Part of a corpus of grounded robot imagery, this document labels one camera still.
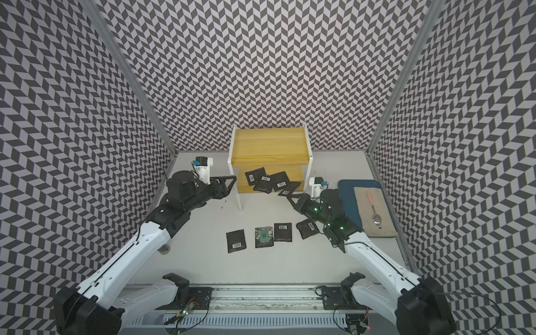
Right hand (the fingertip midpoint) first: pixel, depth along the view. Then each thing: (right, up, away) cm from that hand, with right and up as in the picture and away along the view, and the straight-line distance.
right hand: (286, 201), depth 76 cm
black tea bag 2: (-9, +6, +9) cm, 13 cm away
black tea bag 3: (+2, +4, +5) cm, 6 cm away
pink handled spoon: (+41, -10, +15) cm, 45 cm away
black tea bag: (-13, +9, +13) cm, 21 cm away
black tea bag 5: (-1, -16, +14) cm, 21 cm away
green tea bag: (-9, -17, +11) cm, 22 cm away
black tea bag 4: (-21, -18, +10) cm, 29 cm away
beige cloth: (+45, -14, +14) cm, 49 cm away
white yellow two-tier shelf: (-3, +20, 0) cm, 20 cm away
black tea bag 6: (+10, -14, +15) cm, 23 cm away
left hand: (-20, +8, -2) cm, 21 cm away
